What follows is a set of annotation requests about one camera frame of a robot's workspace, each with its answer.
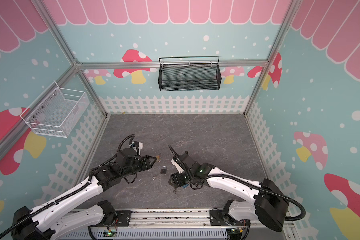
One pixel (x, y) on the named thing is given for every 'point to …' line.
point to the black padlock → (163, 170)
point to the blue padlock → (185, 185)
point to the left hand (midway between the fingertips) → (154, 163)
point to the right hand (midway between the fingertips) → (173, 180)
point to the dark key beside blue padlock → (174, 191)
